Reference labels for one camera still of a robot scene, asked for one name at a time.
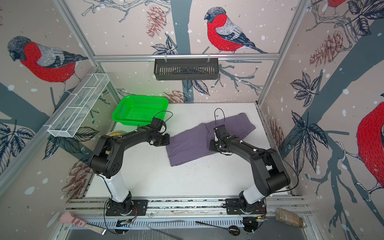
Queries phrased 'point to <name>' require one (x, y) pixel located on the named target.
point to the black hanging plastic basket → (184, 69)
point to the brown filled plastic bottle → (289, 217)
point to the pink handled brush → (68, 217)
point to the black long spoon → (233, 230)
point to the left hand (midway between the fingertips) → (172, 139)
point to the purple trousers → (195, 140)
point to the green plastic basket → (140, 110)
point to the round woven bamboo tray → (115, 133)
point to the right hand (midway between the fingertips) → (212, 144)
